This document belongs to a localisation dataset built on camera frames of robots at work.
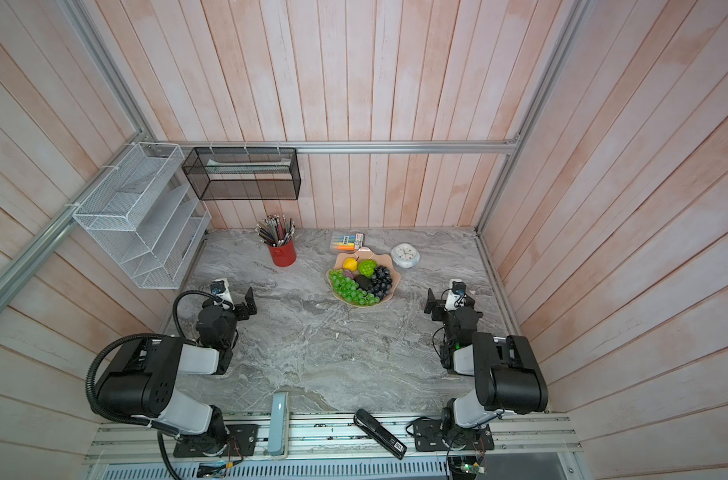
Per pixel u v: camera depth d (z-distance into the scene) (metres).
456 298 0.77
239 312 0.82
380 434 0.72
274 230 1.00
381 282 0.96
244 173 1.05
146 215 0.73
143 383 0.45
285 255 1.04
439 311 0.82
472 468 0.70
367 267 1.00
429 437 0.73
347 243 1.14
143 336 0.51
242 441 0.73
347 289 0.93
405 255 1.08
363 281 0.97
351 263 1.01
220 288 0.78
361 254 1.07
